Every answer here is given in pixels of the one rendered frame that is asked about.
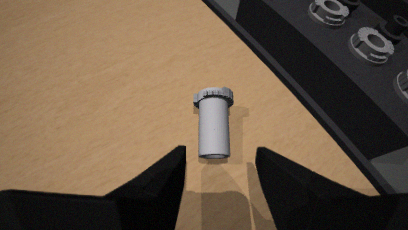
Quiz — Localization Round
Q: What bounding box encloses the grey flanged bushing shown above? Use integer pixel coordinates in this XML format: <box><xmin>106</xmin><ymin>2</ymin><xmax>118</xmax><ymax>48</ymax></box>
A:
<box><xmin>193</xmin><ymin>87</ymin><xmax>234</xmax><ymax>159</ymax></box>

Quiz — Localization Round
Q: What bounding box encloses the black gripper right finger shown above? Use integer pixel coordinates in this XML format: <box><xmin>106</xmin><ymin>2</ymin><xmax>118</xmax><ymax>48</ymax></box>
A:
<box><xmin>255</xmin><ymin>147</ymin><xmax>408</xmax><ymax>230</ymax></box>

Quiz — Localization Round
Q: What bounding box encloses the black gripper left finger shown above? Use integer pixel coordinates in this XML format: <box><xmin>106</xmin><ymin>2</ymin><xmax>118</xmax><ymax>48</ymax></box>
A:
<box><xmin>0</xmin><ymin>145</ymin><xmax>186</xmax><ymax>230</ymax></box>

